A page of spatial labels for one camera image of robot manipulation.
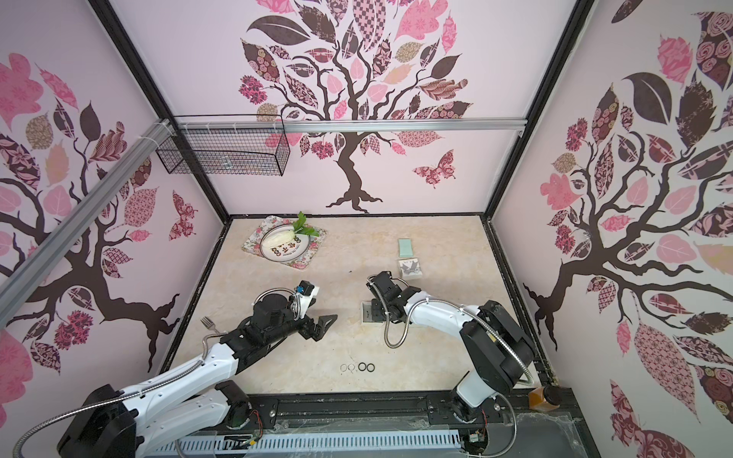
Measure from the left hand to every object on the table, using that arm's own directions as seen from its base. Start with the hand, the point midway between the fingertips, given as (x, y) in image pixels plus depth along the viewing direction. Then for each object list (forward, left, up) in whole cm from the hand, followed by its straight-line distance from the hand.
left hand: (326, 314), depth 81 cm
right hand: (+5, -16, -7) cm, 18 cm away
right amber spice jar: (-22, -56, -2) cm, 60 cm away
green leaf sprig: (+41, +16, -7) cm, 45 cm away
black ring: (-12, -10, -11) cm, 19 cm away
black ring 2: (-11, -12, -10) cm, 20 cm away
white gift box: (+21, -27, -7) cm, 35 cm away
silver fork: (+2, +40, -10) cm, 41 cm away
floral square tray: (+34, +34, -9) cm, 49 cm away
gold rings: (-12, -5, -10) cm, 17 cm away
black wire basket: (+51, +35, +24) cm, 66 cm away
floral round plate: (+34, +22, -9) cm, 42 cm away
